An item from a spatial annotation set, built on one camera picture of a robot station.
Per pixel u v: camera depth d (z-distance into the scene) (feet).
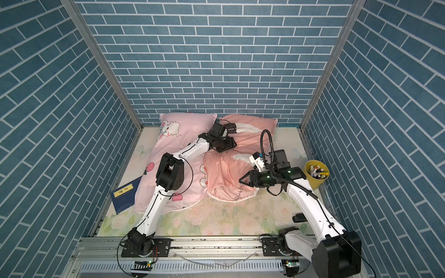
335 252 1.26
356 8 2.32
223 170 2.97
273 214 2.77
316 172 2.78
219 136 2.81
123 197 2.86
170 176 2.09
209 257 2.39
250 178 2.23
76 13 2.35
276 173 1.95
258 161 2.35
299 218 2.60
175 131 3.36
